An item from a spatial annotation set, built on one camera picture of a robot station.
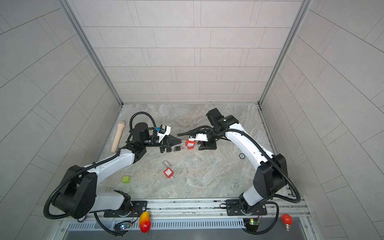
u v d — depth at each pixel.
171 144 0.71
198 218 0.69
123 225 0.64
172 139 0.69
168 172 0.81
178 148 0.92
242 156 0.89
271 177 0.41
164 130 0.62
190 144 0.72
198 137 0.66
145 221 0.65
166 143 0.67
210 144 0.67
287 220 0.67
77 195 0.41
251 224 0.68
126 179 0.78
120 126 0.99
